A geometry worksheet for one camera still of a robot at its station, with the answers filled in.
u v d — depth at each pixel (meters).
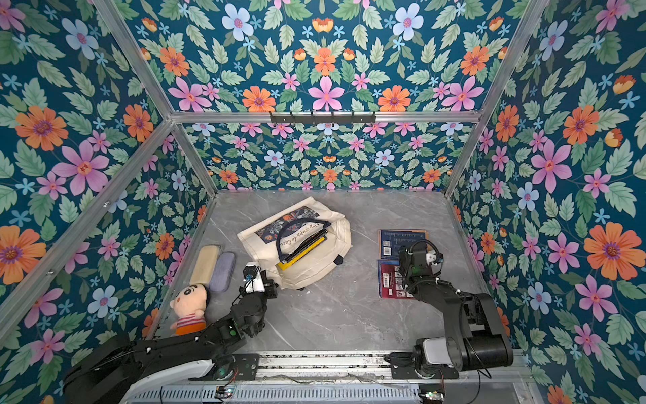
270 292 0.73
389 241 0.99
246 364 0.74
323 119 0.93
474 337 0.42
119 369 0.42
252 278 0.67
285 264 0.92
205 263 0.93
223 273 0.91
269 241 0.84
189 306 0.78
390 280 0.90
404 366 0.73
